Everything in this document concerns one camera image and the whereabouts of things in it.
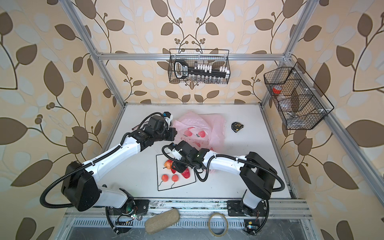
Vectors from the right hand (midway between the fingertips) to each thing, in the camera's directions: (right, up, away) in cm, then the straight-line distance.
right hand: (175, 165), depth 81 cm
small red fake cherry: (0, -7, 0) cm, 7 cm away
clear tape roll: (+22, -25, -10) cm, 35 cm away
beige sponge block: (-4, -22, -13) cm, 26 cm away
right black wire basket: (+65, +34, -6) cm, 73 cm away
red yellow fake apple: (-5, -1, +3) cm, 6 cm away
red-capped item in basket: (+60, +43, +7) cm, 74 cm away
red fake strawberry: (+6, -5, +1) cm, 8 cm away
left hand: (+2, +19, 0) cm, 19 cm away
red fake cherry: (-5, -7, 0) cm, 9 cm away
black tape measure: (+40, +20, +24) cm, 51 cm away
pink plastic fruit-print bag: (+14, +17, +24) cm, 32 cm away
